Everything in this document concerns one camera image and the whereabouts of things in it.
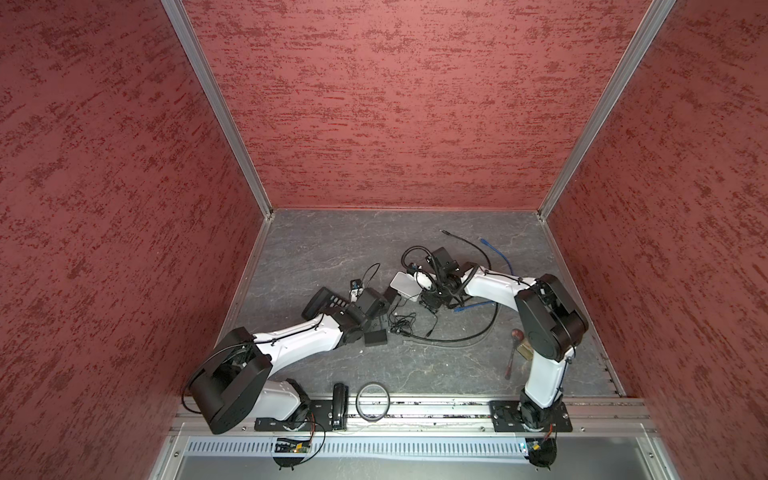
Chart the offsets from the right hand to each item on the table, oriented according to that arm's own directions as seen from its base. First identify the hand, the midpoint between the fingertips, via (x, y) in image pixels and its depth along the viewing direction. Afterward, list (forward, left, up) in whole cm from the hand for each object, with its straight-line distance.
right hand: (427, 297), depth 95 cm
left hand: (-9, +18, +2) cm, 20 cm away
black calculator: (-1, +33, +2) cm, 33 cm away
